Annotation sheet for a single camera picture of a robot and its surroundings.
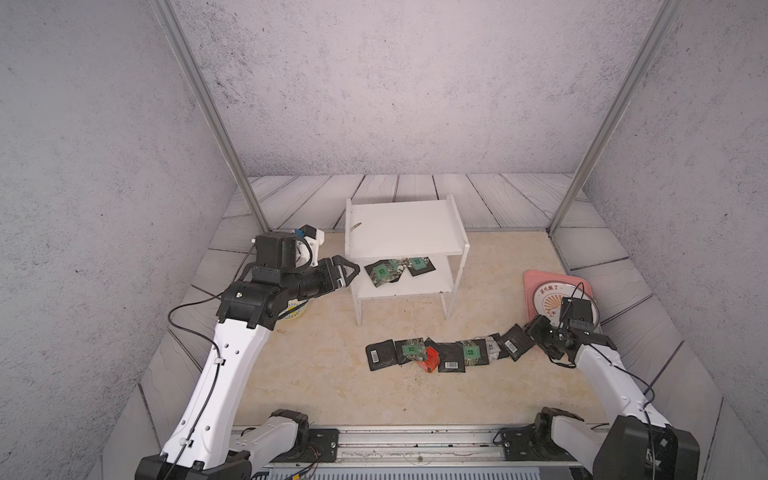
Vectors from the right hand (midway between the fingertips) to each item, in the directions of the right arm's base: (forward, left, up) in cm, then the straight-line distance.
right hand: (534, 329), depth 85 cm
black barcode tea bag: (-5, +44, -7) cm, 44 cm away
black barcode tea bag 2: (-1, +3, -6) cm, 7 cm away
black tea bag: (-5, +23, -7) cm, 25 cm away
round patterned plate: (+14, -10, -6) cm, 18 cm away
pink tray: (+25, -11, -11) cm, 29 cm away
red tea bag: (-7, +29, -6) cm, 30 cm away
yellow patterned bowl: (-11, +58, +28) cm, 65 cm away
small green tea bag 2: (-4, +16, -6) cm, 18 cm away
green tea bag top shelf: (-3, +34, -6) cm, 35 cm away
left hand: (0, +47, +27) cm, 55 cm away
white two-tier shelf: (+8, +36, +26) cm, 45 cm away
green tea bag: (+13, +42, +11) cm, 45 cm away
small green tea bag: (+16, +32, +9) cm, 37 cm away
